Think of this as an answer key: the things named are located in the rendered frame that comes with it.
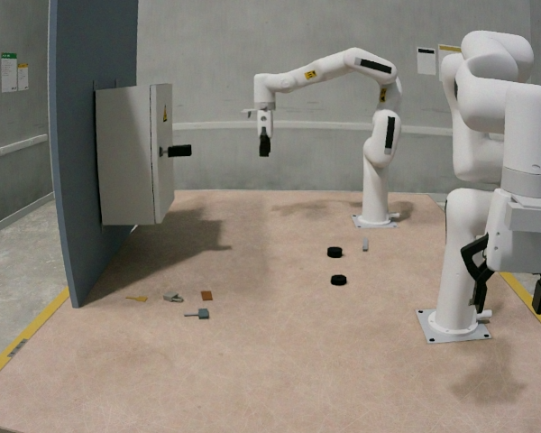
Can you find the brown flat square tile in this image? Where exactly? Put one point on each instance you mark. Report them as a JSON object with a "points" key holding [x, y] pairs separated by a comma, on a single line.
{"points": [[206, 295]]}

